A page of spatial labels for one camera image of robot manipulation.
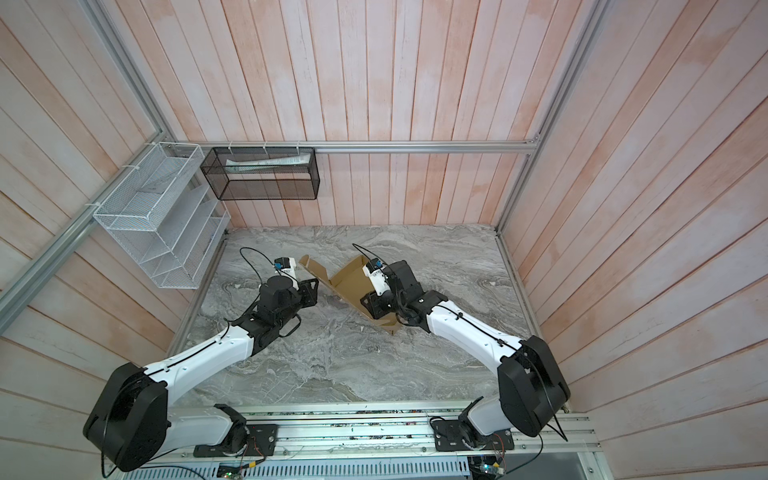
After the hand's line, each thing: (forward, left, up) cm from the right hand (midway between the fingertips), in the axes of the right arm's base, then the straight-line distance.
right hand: (366, 298), depth 84 cm
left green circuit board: (-40, +32, -15) cm, 53 cm away
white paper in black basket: (+34, +32, +21) cm, 52 cm away
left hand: (+3, +15, +1) cm, 15 cm away
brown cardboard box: (+15, +6, -16) cm, 23 cm away
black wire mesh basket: (+44, +39, +11) cm, 60 cm away
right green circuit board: (-38, -30, -16) cm, 51 cm away
